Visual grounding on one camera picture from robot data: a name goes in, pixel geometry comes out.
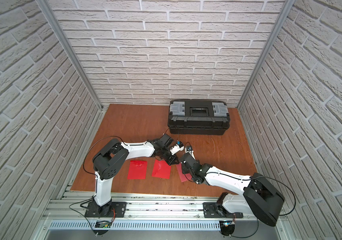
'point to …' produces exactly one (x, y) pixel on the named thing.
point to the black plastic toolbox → (198, 117)
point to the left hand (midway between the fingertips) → (180, 161)
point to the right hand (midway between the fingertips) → (188, 162)
